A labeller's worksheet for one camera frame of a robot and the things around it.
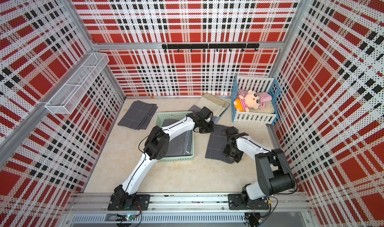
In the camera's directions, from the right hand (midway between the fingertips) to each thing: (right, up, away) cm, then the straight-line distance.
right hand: (231, 156), depth 88 cm
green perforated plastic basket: (-48, +23, +15) cm, 55 cm away
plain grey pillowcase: (-30, +6, +2) cm, 31 cm away
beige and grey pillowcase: (-5, +31, +26) cm, 41 cm away
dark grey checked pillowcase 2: (-64, +24, +20) cm, 71 cm away
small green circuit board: (-54, -23, -19) cm, 61 cm away
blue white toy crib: (+32, +47, +23) cm, 61 cm away
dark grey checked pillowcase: (-8, +5, +6) cm, 11 cm away
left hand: (-8, +15, +11) cm, 20 cm away
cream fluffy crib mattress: (+29, +29, +13) cm, 43 cm away
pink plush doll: (+12, +35, +9) cm, 38 cm away
